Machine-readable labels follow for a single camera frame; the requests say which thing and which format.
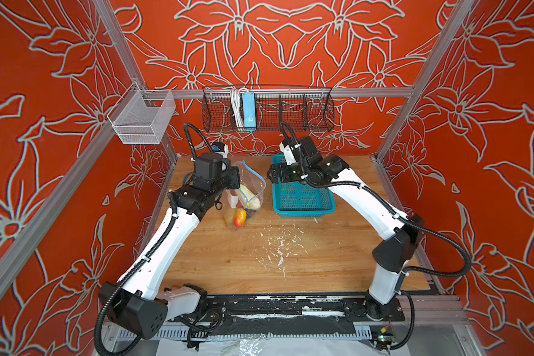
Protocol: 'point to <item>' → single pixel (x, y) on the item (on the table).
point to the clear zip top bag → (252, 180)
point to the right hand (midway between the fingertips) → (273, 171)
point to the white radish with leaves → (250, 202)
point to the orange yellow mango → (239, 217)
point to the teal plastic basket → (296, 198)
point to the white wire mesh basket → (136, 123)
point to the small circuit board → (383, 340)
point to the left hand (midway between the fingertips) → (234, 167)
